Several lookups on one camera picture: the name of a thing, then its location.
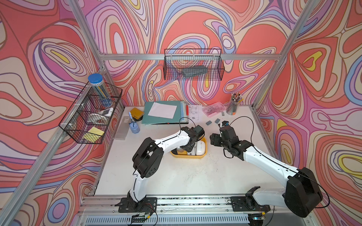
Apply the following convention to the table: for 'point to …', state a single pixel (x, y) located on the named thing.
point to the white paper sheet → (162, 110)
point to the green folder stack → (181, 116)
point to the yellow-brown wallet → (136, 113)
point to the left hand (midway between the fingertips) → (185, 146)
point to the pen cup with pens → (236, 98)
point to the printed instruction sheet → (194, 112)
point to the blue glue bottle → (135, 128)
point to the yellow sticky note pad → (94, 134)
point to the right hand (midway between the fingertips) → (216, 140)
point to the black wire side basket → (88, 117)
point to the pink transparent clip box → (211, 109)
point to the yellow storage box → (184, 155)
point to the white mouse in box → (200, 148)
